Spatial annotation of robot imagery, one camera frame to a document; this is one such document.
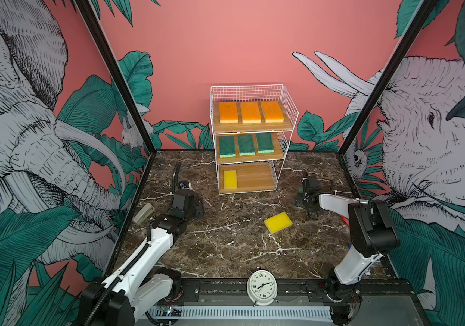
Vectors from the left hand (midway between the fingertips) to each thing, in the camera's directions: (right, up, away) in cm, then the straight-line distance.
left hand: (197, 199), depth 83 cm
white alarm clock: (+26, -30, -11) cm, 41 cm away
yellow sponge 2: (+35, -12, +8) cm, 38 cm away
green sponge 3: (+29, +24, +5) cm, 38 cm away
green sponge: (+12, +23, +3) cm, 26 cm away
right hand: (+48, -2, +15) cm, 50 cm away
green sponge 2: (+21, +23, +4) cm, 31 cm away
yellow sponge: (+13, +7, +24) cm, 28 cm away
